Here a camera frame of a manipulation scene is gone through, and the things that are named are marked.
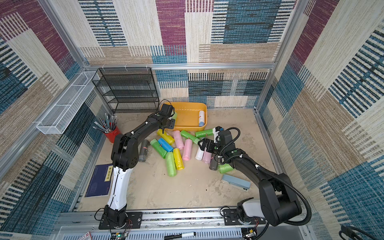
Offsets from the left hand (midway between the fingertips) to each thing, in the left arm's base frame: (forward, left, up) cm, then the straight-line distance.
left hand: (171, 122), depth 104 cm
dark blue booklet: (-38, +37, -6) cm, 53 cm away
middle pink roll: (-19, -11, -4) cm, 23 cm away
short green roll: (-8, -10, -4) cm, 13 cm away
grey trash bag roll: (-28, -27, -5) cm, 39 cm away
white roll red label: (+7, -21, -4) cm, 23 cm away
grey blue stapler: (-40, -38, -3) cm, 55 cm away
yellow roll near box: (-8, +4, -5) cm, 10 cm away
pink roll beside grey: (-24, -23, -4) cm, 34 cm away
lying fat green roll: (-32, -33, -3) cm, 46 cm away
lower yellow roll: (-25, -6, -5) cm, 26 cm away
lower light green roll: (-28, -2, -5) cm, 29 cm away
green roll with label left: (-16, +9, -4) cm, 18 cm away
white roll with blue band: (-22, -19, -4) cm, 29 cm away
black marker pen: (-62, -8, -8) cm, 63 cm away
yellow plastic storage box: (+17, -11, -10) cm, 22 cm away
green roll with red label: (-6, -25, -4) cm, 26 cm away
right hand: (-21, -22, +3) cm, 31 cm away
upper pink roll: (-10, -5, -5) cm, 12 cm away
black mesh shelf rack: (+21, +31, +12) cm, 39 cm away
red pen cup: (-10, +37, 0) cm, 39 cm away
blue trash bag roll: (-15, +3, -4) cm, 16 cm away
